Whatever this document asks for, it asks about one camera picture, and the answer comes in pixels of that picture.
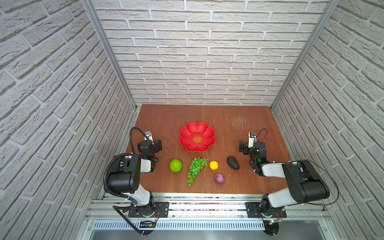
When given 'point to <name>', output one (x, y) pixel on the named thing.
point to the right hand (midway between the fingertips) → (248, 139)
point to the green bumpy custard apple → (175, 165)
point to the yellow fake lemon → (213, 165)
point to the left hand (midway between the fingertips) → (149, 138)
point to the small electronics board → (147, 224)
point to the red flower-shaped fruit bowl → (197, 136)
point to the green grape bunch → (197, 164)
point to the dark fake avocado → (233, 162)
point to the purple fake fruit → (219, 178)
